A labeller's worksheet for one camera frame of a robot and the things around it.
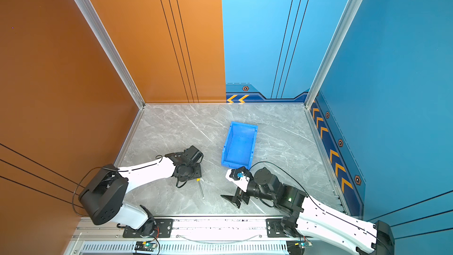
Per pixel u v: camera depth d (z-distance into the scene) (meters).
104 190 0.48
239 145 0.99
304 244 0.70
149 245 0.71
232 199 0.60
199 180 0.87
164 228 0.74
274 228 0.72
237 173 0.57
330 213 0.48
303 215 0.50
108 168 0.47
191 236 0.74
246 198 0.61
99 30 0.84
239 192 0.60
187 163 0.69
